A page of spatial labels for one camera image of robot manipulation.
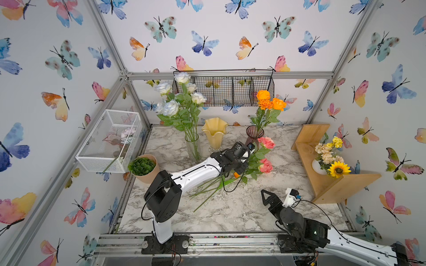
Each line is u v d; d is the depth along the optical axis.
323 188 0.83
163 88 0.75
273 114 0.83
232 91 0.94
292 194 0.71
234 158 0.65
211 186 0.87
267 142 0.83
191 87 0.81
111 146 0.73
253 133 0.93
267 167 0.91
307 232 0.60
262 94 0.84
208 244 0.76
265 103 0.81
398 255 0.50
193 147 0.95
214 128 0.98
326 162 0.78
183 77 0.75
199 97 0.78
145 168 0.86
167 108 0.75
